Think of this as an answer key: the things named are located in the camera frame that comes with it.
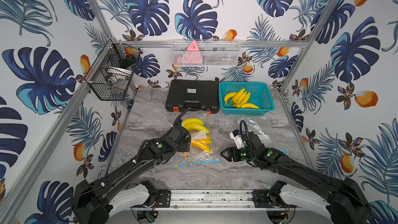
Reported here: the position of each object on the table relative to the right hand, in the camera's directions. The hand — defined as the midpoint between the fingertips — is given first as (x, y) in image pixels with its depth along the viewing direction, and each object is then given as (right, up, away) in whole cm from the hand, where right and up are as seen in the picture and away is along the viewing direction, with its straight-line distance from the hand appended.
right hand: (225, 152), depth 80 cm
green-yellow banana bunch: (-16, +13, +12) cm, 24 cm away
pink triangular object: (-18, +54, +10) cm, 58 cm away
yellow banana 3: (+14, +32, +32) cm, 47 cm away
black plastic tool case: (-13, +32, +29) cm, 45 cm away
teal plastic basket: (+32, +32, +35) cm, 56 cm away
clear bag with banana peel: (-13, -2, +8) cm, 15 cm away
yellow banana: (+20, +24, +24) cm, 39 cm away
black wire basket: (-62, +40, +4) cm, 74 cm away
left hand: (-23, +8, -2) cm, 24 cm away
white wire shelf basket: (-3, +59, +23) cm, 64 cm away
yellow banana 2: (+8, +32, +34) cm, 47 cm away
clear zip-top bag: (+22, +12, +10) cm, 27 cm away
